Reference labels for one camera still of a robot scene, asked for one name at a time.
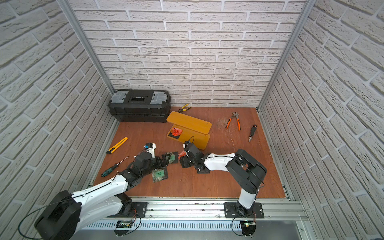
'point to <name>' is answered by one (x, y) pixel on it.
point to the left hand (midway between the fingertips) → (167, 154)
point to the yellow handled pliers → (182, 109)
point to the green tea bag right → (203, 170)
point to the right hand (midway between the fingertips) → (185, 159)
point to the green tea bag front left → (159, 174)
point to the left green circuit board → (124, 224)
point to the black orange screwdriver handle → (252, 132)
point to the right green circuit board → (248, 225)
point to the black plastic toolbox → (142, 105)
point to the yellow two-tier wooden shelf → (186, 128)
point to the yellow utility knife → (114, 148)
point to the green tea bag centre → (174, 157)
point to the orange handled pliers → (236, 115)
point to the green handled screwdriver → (111, 169)
